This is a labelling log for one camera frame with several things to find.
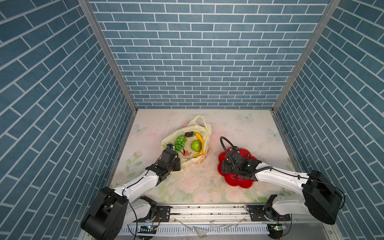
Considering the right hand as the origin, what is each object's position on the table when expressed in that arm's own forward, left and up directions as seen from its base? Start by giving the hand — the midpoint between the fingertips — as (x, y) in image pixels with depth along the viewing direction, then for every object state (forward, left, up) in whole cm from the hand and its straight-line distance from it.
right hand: (224, 165), depth 87 cm
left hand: (+1, +27, 0) cm, 27 cm away
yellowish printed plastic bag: (+14, +21, 0) cm, 26 cm away
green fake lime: (+10, +18, +3) cm, 21 cm away
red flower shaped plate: (-9, -6, 0) cm, 11 cm away
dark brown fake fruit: (+20, +23, 0) cm, 31 cm away
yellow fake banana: (+7, +14, 0) cm, 16 cm away
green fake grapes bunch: (+13, +28, +1) cm, 31 cm away
